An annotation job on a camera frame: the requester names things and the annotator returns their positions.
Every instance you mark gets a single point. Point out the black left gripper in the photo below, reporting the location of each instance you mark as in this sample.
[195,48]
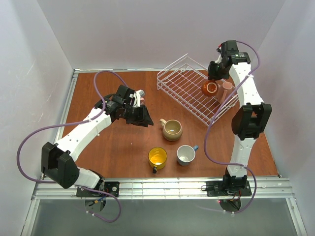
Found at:
[137,115]

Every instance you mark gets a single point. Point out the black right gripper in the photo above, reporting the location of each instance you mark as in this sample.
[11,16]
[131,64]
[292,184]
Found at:
[215,73]

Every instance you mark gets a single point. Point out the dark brown glazed mug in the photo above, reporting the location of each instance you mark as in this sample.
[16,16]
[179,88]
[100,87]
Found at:
[209,88]

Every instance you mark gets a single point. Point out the pink floral mug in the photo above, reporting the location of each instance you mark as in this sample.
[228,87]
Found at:
[227,89]

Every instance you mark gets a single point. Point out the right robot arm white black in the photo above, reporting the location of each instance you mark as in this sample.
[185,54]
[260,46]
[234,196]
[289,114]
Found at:
[247,124]

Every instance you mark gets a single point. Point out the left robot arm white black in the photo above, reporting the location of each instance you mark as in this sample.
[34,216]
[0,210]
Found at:
[58,160]

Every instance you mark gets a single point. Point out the beige round ceramic mug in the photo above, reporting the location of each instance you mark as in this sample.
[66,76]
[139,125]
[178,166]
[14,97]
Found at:
[172,129]

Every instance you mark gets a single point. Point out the white faceted mug pink handle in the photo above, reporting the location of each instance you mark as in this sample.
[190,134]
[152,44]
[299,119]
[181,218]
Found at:
[139,97]

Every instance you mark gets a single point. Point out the white wire dish rack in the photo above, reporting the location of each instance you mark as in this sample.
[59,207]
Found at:
[182,81]

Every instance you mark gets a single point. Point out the yellow enamel mug black handle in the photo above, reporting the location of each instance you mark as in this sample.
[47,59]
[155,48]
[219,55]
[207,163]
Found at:
[157,157]

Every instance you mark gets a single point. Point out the white mug blue handle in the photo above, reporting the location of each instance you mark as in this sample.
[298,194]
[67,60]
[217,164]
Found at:
[186,154]

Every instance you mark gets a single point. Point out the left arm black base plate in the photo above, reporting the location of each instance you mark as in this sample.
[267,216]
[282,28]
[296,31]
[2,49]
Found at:
[111,187]

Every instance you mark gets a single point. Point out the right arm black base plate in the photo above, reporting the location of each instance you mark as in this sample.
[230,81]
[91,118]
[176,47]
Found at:
[216,188]

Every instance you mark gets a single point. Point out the aluminium frame rail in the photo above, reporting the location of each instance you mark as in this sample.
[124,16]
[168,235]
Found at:
[167,189]

